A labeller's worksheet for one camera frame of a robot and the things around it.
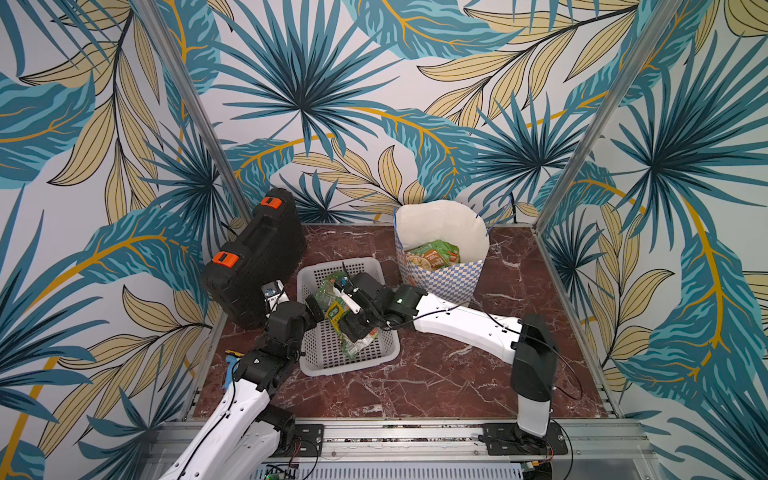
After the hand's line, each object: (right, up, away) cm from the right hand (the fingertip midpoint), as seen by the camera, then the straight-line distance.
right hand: (350, 317), depth 79 cm
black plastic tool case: (-24, +18, +6) cm, 31 cm away
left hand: (-13, +3, -1) cm, 14 cm away
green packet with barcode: (-1, -11, +7) cm, 12 cm away
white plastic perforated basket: (-10, -12, +8) cm, 18 cm away
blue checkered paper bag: (+20, +27, +16) cm, 37 cm away
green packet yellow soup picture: (-6, -2, +13) cm, 15 cm away
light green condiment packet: (+31, +17, +22) cm, 42 cm away
